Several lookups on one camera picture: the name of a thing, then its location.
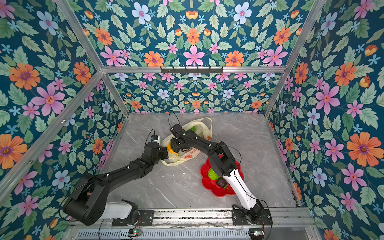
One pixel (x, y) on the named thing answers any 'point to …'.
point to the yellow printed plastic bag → (203, 127)
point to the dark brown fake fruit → (221, 182)
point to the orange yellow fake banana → (169, 148)
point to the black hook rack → (192, 71)
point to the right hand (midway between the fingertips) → (176, 144)
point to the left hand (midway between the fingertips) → (168, 144)
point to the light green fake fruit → (212, 175)
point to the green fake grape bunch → (194, 128)
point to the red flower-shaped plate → (212, 184)
